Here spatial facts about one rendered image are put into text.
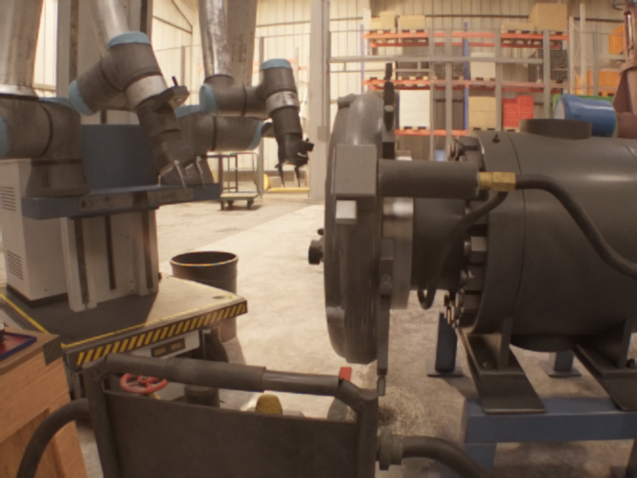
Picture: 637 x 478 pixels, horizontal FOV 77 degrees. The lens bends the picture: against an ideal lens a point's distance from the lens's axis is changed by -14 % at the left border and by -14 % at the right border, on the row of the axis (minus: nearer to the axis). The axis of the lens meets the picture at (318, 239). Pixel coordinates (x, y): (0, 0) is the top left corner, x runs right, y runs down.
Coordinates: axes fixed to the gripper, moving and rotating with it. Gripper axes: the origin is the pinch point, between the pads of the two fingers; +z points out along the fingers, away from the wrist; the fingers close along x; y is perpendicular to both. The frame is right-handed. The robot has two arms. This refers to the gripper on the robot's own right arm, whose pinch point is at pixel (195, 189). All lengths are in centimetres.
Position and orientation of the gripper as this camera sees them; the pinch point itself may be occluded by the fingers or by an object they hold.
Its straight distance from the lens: 93.9
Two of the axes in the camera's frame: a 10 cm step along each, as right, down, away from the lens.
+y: -7.8, 3.1, 5.5
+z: 4.0, 9.1, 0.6
